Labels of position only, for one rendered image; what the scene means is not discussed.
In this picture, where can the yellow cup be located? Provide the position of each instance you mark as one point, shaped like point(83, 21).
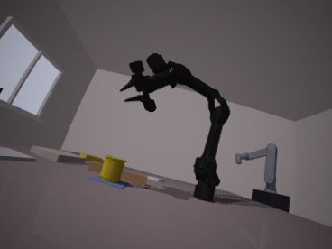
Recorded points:
point(112, 169)

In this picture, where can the brown wooden bar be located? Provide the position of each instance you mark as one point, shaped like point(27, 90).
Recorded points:
point(126, 175)

